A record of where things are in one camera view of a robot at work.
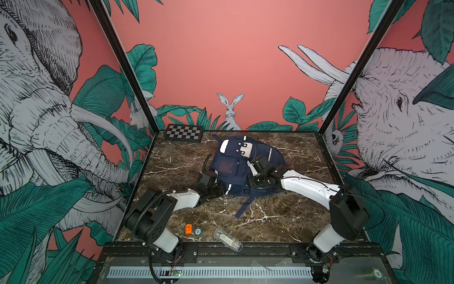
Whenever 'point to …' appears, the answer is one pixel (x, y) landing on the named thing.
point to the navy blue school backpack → (229, 166)
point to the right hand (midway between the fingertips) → (247, 179)
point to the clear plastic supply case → (226, 238)
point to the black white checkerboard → (187, 133)
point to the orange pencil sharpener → (188, 229)
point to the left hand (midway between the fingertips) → (229, 186)
